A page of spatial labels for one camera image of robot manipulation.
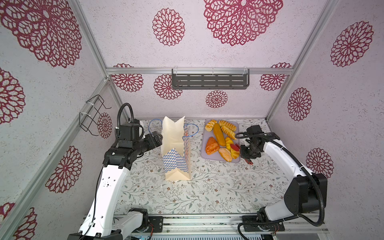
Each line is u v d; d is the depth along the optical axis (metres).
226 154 0.95
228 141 1.03
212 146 1.00
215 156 1.00
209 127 1.10
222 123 1.13
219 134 1.06
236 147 0.95
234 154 0.94
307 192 0.43
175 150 0.73
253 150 0.70
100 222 0.37
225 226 0.74
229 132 1.05
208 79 0.97
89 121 0.76
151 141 0.61
